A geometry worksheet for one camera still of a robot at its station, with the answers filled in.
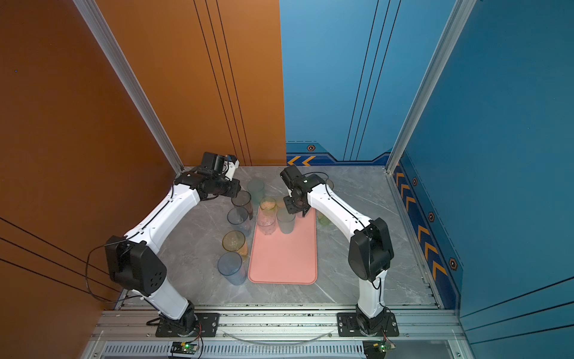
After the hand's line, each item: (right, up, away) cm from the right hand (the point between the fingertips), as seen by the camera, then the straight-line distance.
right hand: (296, 206), depth 88 cm
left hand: (-22, +9, -2) cm, 24 cm away
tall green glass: (+12, -8, +10) cm, 18 cm away
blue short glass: (-24, -6, +4) cm, 25 cm away
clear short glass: (-13, -7, +8) cm, 17 cm away
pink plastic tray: (-4, -21, 0) cm, 21 cm away
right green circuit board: (+25, -44, -18) cm, 54 cm away
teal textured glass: (-4, -6, -1) cm, 7 cm away
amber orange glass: (-24, -13, -5) cm, 27 cm away
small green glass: (-13, 0, +11) cm, 17 cm away
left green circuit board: (-36, -44, -17) cm, 59 cm away
